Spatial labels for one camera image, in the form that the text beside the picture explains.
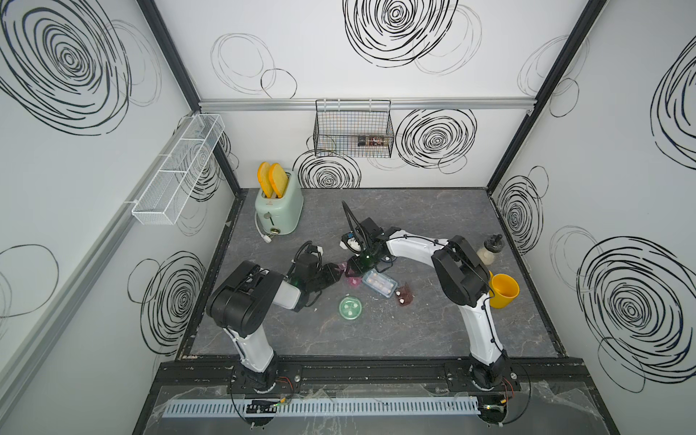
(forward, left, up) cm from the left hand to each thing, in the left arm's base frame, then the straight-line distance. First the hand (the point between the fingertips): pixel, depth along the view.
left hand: (343, 271), depth 94 cm
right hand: (0, -3, -1) cm, 3 cm away
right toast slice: (+28, +25, +18) cm, 41 cm away
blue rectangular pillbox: (-4, -13, 0) cm, 13 cm away
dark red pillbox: (-8, -21, -1) cm, 22 cm away
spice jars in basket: (+32, -8, +31) cm, 46 cm away
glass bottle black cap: (+5, -50, +10) cm, 51 cm away
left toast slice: (+25, +29, +20) cm, 43 cm away
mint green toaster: (+16, +23, +10) cm, 30 cm away
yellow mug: (-6, -53, +4) cm, 53 cm away
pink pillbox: (-4, -4, 0) cm, 5 cm away
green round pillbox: (-12, -3, -1) cm, 13 cm away
